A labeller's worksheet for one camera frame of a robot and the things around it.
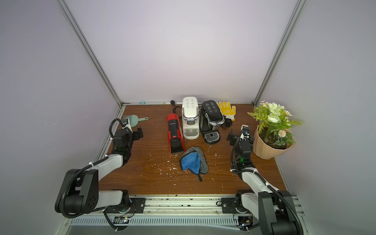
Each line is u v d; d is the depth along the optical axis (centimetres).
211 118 82
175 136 78
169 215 71
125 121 76
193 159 85
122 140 67
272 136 83
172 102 122
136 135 81
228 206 73
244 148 63
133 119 107
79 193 42
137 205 73
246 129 69
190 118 81
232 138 76
